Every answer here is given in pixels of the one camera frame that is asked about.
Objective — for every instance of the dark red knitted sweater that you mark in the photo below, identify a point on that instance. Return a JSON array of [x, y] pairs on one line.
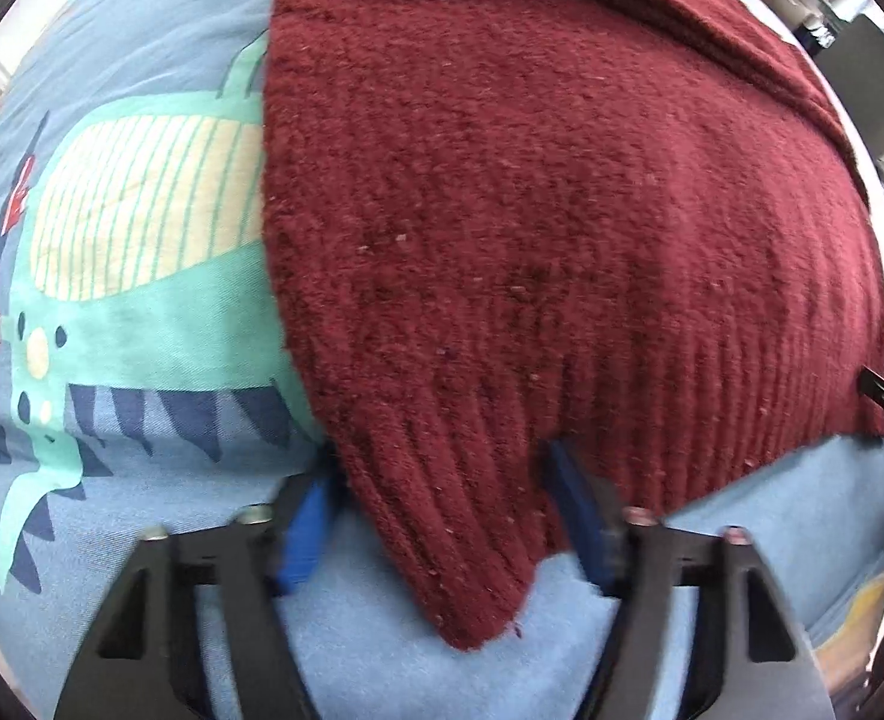
[[547, 225]]

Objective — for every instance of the blue printed bed sheet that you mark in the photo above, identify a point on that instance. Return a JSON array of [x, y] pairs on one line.
[[134, 300]]

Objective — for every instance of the grey chair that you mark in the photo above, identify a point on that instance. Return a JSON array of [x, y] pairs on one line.
[[873, 82]]

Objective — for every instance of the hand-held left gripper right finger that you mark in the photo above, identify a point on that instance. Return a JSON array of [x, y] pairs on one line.
[[584, 525]]

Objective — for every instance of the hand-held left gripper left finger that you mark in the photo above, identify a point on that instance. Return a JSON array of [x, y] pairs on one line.
[[303, 540]]

